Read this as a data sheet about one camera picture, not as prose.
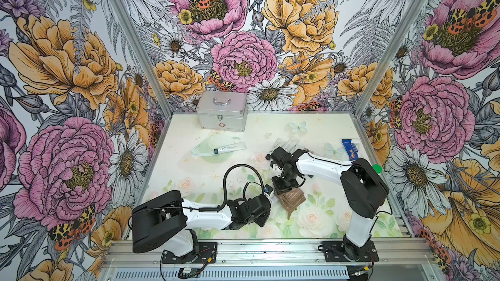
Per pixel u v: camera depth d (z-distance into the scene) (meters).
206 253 0.73
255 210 0.64
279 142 1.08
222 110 1.02
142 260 0.73
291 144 1.05
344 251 0.67
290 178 0.76
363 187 0.50
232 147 1.04
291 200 0.85
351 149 1.02
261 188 0.74
